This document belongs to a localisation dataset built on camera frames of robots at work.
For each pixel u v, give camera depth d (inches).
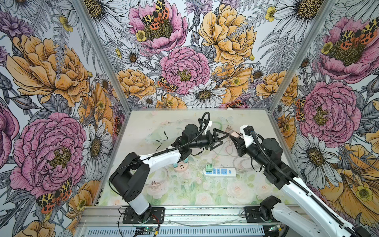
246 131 22.8
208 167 32.8
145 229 28.0
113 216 29.4
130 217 28.7
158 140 40.0
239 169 35.2
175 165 33.9
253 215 29.0
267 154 21.0
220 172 33.8
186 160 34.5
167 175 33.5
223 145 32.7
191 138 25.0
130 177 17.8
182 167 34.5
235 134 27.5
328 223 16.3
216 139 26.0
